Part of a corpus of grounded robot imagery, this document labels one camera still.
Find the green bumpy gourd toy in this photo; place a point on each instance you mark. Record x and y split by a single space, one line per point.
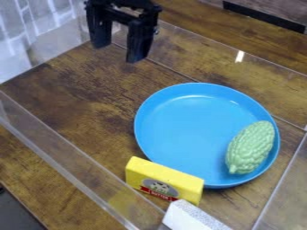
249 147

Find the yellow butter box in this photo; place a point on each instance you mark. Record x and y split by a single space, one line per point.
161 181

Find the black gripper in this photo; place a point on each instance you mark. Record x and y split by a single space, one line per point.
137 13

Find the blue round plate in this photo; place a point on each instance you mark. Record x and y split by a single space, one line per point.
185 124

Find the clear acrylic enclosure wall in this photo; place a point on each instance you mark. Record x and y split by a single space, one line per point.
66 118

